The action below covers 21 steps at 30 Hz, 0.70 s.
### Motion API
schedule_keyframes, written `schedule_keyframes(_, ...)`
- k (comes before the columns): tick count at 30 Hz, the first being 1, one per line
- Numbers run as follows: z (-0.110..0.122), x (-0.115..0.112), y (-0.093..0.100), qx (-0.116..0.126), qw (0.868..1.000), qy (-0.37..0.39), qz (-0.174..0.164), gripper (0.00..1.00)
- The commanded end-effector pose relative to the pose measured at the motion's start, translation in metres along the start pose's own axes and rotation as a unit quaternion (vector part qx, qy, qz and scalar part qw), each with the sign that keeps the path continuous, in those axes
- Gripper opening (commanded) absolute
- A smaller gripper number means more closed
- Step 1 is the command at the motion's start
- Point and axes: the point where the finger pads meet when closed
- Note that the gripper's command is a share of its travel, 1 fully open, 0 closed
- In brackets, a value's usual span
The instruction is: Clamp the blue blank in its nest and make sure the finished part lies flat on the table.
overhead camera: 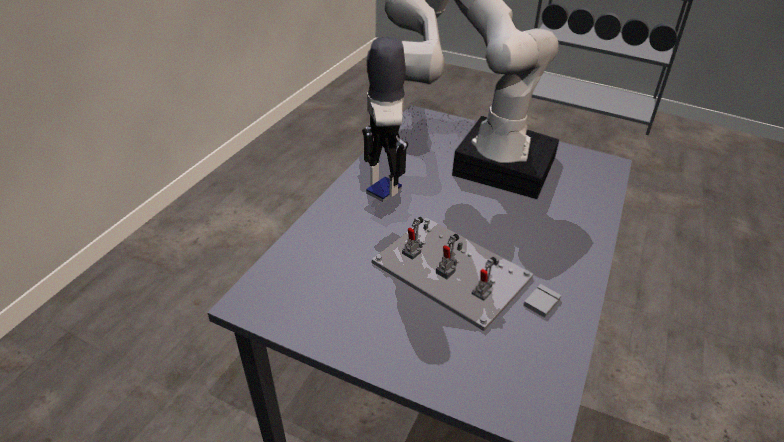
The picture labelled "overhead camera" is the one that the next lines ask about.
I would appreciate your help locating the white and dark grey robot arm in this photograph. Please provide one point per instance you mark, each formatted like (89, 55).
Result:
(509, 51)

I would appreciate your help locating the blue rectangular block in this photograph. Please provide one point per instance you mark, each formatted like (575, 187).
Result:
(381, 189)

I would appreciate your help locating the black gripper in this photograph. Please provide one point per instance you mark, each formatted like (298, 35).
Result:
(372, 151)

